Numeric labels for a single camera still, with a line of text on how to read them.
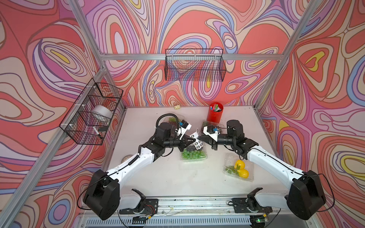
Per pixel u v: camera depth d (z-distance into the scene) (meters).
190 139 0.72
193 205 0.75
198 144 0.75
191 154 0.88
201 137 0.72
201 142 0.77
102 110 0.74
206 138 0.68
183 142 0.66
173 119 1.10
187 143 0.66
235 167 0.83
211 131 0.62
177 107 1.19
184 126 0.66
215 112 1.00
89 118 0.79
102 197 0.40
